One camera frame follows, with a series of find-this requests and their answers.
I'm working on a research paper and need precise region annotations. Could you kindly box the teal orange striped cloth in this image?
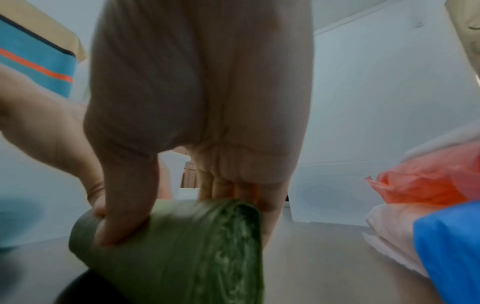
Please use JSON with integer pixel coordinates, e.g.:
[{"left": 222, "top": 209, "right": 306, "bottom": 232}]
[{"left": 0, "top": 0, "right": 88, "bottom": 99}]

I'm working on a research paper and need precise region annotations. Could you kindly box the blue plastic bag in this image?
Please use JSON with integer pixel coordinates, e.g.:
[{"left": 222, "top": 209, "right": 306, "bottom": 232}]
[{"left": 411, "top": 200, "right": 480, "bottom": 304}]

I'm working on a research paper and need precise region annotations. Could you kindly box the brown wooden door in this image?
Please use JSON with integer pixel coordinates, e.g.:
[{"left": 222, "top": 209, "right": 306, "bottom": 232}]
[{"left": 180, "top": 154, "right": 199, "bottom": 189}]

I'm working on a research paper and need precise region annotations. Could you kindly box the olive green bag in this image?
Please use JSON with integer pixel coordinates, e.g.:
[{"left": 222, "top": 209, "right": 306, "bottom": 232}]
[{"left": 68, "top": 198, "right": 266, "bottom": 304}]

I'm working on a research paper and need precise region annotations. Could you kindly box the red plastic bag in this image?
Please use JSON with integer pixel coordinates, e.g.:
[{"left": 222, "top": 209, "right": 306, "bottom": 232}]
[{"left": 365, "top": 141, "right": 480, "bottom": 209}]

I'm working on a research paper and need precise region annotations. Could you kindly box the person's left hand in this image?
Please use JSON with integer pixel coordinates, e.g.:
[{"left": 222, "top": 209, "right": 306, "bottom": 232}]
[{"left": 0, "top": 66, "right": 108, "bottom": 219}]

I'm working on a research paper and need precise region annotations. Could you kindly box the person's right hand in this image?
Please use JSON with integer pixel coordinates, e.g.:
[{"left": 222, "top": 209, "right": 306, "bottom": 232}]
[{"left": 82, "top": 0, "right": 315, "bottom": 249}]

